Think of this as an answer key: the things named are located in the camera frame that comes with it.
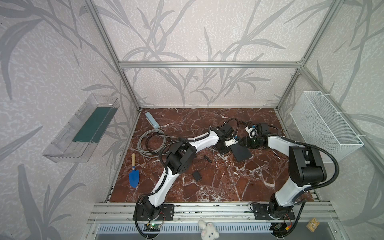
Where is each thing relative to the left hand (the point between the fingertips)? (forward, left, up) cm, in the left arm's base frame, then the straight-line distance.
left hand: (226, 146), depth 96 cm
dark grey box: (-3, -9, -2) cm, 10 cm away
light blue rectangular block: (+20, +53, +1) cm, 56 cm away
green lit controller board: (-43, +40, -2) cm, 59 cm away
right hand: (+4, -10, +2) cm, 11 cm away
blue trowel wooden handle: (-18, +56, -2) cm, 59 cm away
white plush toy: (-45, +13, +4) cm, 47 cm away
